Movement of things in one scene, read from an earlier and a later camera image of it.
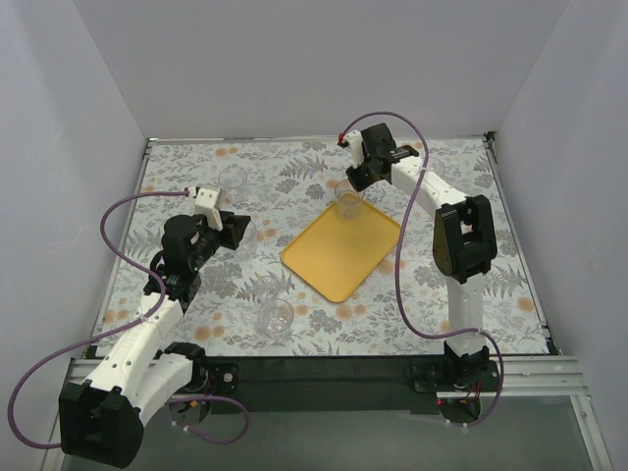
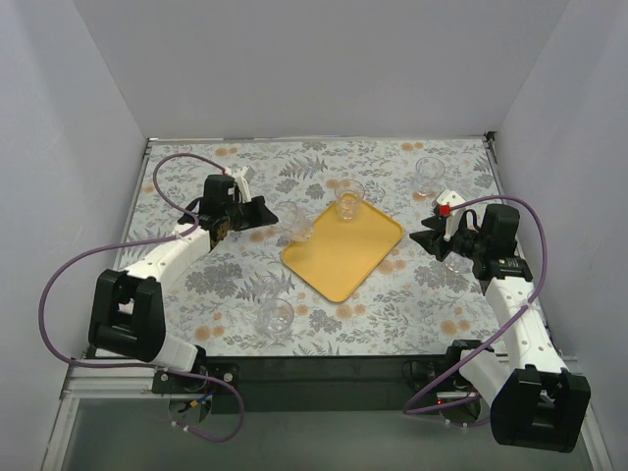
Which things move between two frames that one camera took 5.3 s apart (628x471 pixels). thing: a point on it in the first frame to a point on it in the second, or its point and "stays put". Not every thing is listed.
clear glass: [275, 318] stays put
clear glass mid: [247, 244] to [294, 221]
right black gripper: [366, 172] to [446, 242]
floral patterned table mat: [252, 302] stays put
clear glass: [348, 199] stays put
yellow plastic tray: [337, 253] stays put
